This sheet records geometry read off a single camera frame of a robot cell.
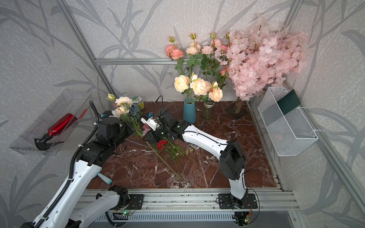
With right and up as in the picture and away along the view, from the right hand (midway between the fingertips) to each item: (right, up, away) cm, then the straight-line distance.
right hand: (144, 137), depth 73 cm
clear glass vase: (+37, +13, +33) cm, 51 cm away
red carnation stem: (+6, -7, +18) cm, 21 cm away
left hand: (-4, +8, -2) cm, 9 cm away
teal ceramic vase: (+23, +15, +23) cm, 36 cm away
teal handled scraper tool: (-23, -25, +5) cm, 34 cm away
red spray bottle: (-38, 0, -14) cm, 40 cm away
